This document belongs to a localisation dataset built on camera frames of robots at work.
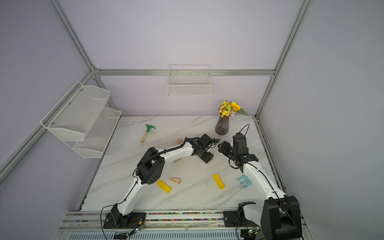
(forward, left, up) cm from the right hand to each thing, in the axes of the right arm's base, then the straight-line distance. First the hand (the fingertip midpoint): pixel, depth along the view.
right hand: (222, 149), depth 87 cm
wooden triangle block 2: (-14, +24, +14) cm, 32 cm away
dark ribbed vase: (+22, -3, -4) cm, 22 cm away
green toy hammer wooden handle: (+19, +53, -10) cm, 57 cm away
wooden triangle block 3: (-14, +28, -11) cm, 33 cm away
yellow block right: (-15, +3, -12) cm, 19 cm away
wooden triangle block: (+14, +28, -11) cm, 33 cm away
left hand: (+2, +9, -11) cm, 15 cm away
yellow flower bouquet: (+20, -4, +13) cm, 25 cm away
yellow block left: (-17, +35, -11) cm, 40 cm away
